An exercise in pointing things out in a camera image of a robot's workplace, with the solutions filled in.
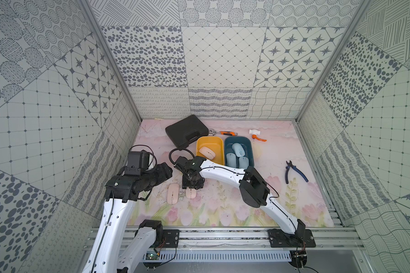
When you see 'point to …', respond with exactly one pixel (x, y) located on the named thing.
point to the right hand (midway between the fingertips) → (191, 187)
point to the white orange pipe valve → (255, 132)
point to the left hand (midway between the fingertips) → (169, 173)
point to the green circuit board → (150, 256)
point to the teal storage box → (246, 142)
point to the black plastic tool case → (185, 131)
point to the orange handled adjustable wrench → (226, 133)
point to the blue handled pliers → (290, 164)
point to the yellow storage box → (215, 144)
